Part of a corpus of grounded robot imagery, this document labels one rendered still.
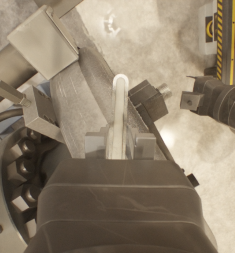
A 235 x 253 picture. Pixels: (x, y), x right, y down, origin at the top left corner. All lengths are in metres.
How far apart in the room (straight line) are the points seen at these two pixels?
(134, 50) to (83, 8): 0.37
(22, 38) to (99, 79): 0.15
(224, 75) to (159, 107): 0.58
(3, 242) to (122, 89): 0.48
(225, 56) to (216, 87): 0.63
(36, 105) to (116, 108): 0.18
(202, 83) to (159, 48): 0.84
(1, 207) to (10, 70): 0.32
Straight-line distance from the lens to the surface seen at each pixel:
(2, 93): 0.29
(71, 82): 0.33
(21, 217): 0.53
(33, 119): 0.29
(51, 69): 0.37
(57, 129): 0.32
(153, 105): 0.46
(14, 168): 0.53
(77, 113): 0.29
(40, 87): 0.98
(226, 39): 1.00
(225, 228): 2.24
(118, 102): 0.16
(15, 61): 0.39
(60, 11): 1.21
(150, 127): 0.39
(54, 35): 0.35
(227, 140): 1.57
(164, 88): 0.49
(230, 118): 0.34
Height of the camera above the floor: 1.15
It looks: 69 degrees down
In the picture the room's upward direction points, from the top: 172 degrees clockwise
